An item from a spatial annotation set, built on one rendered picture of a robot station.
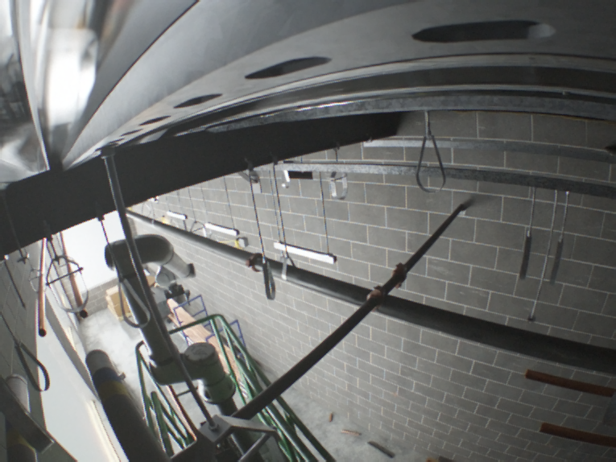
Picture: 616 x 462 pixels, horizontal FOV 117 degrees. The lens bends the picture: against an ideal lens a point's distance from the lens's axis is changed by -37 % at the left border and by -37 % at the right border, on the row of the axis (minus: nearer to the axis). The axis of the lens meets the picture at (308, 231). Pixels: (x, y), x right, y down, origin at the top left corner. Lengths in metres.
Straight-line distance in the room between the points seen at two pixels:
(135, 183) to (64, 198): 0.29
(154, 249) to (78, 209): 0.33
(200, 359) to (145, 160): 0.88
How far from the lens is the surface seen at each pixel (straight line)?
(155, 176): 1.24
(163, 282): 1.77
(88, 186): 1.18
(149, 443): 0.60
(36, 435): 0.42
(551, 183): 1.35
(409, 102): 0.66
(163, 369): 1.48
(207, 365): 1.44
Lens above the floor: 4.44
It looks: 20 degrees down
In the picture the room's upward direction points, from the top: 7 degrees counter-clockwise
